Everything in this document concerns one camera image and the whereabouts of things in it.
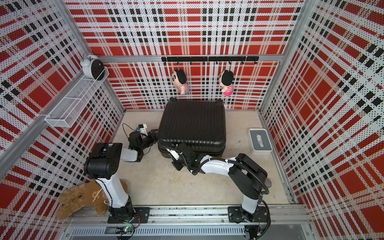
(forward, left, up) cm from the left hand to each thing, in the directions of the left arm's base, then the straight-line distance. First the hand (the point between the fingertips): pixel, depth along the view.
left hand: (165, 131), depth 97 cm
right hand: (-19, -9, -1) cm, 21 cm away
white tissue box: (-6, -62, -4) cm, 62 cm away
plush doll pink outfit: (+24, -40, +24) cm, 52 cm away
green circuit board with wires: (-53, +11, -8) cm, 54 cm away
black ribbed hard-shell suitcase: (+8, -23, -1) cm, 24 cm away
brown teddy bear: (-40, +38, -1) cm, 55 cm away
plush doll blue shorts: (+21, -10, +25) cm, 34 cm away
